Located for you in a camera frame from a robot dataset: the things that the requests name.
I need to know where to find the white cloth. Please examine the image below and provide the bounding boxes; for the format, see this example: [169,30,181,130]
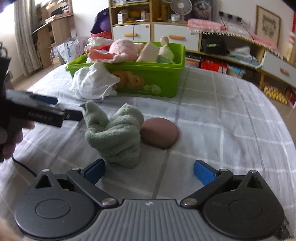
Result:
[72,62,120,100]

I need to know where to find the green towel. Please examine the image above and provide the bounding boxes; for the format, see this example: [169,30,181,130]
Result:
[80,100,144,168]

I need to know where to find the red white santa plush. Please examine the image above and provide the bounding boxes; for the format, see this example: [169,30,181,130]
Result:
[84,37,114,53]

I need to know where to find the pink plush toy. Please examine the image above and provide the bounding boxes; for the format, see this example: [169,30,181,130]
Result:
[86,39,145,64]

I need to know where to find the pink white sponge block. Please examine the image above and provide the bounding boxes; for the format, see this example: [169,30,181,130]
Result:
[137,42,159,62]

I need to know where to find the left hand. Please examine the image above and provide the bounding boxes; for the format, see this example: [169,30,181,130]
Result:
[1,118,35,162]

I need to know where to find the white paper bag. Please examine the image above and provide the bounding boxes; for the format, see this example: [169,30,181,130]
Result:
[56,36,87,63]

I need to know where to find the brown round cushion pad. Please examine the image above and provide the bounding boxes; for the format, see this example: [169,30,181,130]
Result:
[140,118,179,149]

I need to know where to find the grey checked tablecloth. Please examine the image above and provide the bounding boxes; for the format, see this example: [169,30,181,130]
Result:
[1,68,295,235]

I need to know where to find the wooden desk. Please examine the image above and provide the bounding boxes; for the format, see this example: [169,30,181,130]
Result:
[32,1,73,68]

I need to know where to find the purple plush toy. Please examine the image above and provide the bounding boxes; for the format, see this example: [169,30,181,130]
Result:
[90,8,111,34]

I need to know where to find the beige curtain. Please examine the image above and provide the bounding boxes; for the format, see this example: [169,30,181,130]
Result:
[14,0,41,76]

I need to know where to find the green plastic bin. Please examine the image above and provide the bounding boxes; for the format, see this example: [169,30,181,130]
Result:
[66,42,185,97]

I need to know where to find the wooden white drawer cabinet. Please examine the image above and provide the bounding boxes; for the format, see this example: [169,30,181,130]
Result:
[108,1,201,53]

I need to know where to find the low wooden tv shelf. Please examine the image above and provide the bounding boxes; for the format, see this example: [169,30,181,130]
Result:
[197,33,295,108]

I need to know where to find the black bag on shelf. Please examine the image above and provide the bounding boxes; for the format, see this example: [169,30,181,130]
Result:
[201,37,229,56]

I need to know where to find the pink lace cloth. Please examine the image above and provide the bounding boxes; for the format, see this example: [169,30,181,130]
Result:
[187,19,282,58]

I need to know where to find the white desk fan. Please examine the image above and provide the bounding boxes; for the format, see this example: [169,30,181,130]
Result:
[164,0,193,22]

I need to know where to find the framed cartoon girl picture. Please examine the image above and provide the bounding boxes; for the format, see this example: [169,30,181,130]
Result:
[255,5,281,47]

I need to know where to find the framed hedgehog picture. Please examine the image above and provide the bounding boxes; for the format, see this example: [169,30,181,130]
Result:
[192,0,214,21]

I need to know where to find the black power cable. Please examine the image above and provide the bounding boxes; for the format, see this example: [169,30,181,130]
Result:
[10,155,38,177]

